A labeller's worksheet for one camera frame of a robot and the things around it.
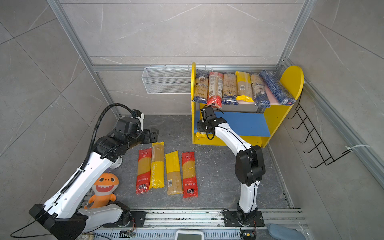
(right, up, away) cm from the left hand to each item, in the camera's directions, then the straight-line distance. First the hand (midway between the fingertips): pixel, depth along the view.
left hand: (150, 128), depth 72 cm
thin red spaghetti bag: (+19, -26, +16) cm, 36 cm away
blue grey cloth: (+63, -49, -4) cm, 80 cm away
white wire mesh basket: (+4, +31, +24) cm, 40 cm away
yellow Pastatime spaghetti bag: (+24, -4, +16) cm, 29 cm away
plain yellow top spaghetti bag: (+10, -28, +14) cm, 33 cm away
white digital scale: (+20, -48, -6) cm, 52 cm away
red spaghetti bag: (-9, -26, +16) cm, 32 cm away
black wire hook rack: (+75, -12, -14) cm, 77 cm away
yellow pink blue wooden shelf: (+63, +2, +26) cm, 68 cm away
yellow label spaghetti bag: (0, -29, +14) cm, 32 cm away
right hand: (+26, +2, +21) cm, 33 cm away
